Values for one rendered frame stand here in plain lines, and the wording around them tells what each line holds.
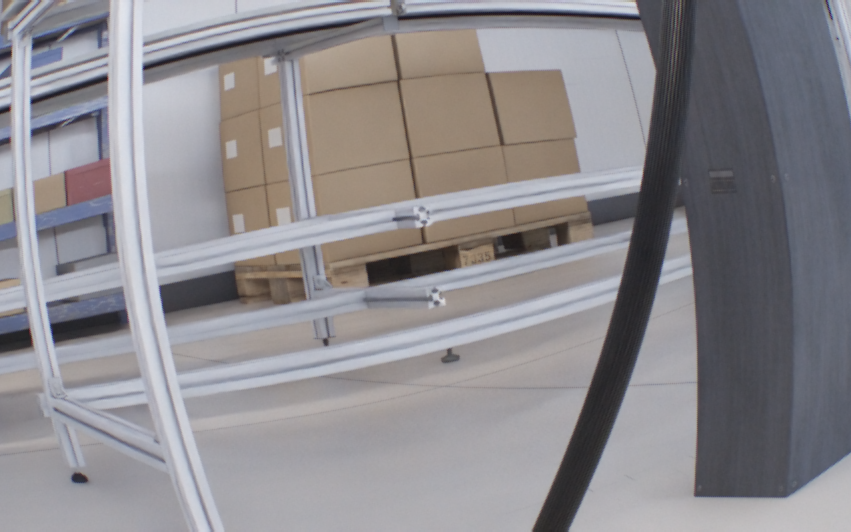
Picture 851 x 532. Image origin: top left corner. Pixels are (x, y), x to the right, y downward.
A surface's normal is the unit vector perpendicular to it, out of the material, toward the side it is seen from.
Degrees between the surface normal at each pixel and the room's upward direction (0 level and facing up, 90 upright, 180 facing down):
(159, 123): 90
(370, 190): 90
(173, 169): 90
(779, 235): 90
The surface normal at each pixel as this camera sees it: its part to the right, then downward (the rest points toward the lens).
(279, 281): -0.83, 0.17
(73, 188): 0.54, -0.03
